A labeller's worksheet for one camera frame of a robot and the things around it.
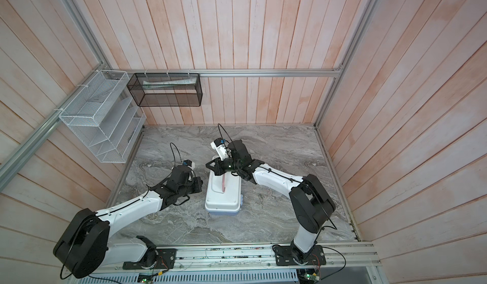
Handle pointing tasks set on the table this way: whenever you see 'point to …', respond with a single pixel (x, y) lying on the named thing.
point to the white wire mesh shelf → (102, 109)
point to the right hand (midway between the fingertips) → (206, 166)
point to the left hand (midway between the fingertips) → (203, 185)
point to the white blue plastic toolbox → (224, 195)
